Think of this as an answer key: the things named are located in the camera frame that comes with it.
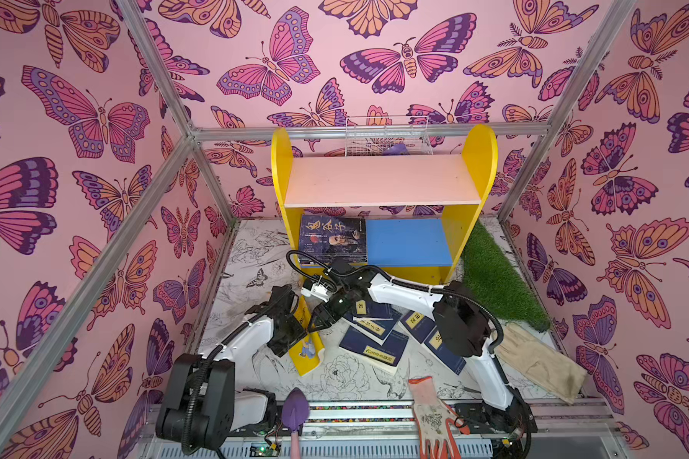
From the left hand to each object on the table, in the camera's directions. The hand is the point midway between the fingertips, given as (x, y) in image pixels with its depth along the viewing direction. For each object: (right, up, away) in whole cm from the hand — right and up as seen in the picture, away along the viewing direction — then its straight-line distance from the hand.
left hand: (302, 338), depth 89 cm
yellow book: (+2, -3, -5) cm, 6 cm away
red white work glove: (+37, -16, -17) cm, 44 cm away
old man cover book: (+7, +31, -1) cm, 32 cm away
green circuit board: (-7, -23, -17) cm, 29 cm away
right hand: (+4, +6, -6) cm, 10 cm away
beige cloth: (+71, -4, -5) cm, 71 cm away
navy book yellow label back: (+22, +5, +1) cm, 23 cm away
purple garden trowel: (0, -15, -14) cm, 21 cm away
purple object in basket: (+31, +61, +6) cm, 68 cm away
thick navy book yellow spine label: (+25, -3, -7) cm, 26 cm away
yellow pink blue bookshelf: (+40, +42, +36) cm, 68 cm away
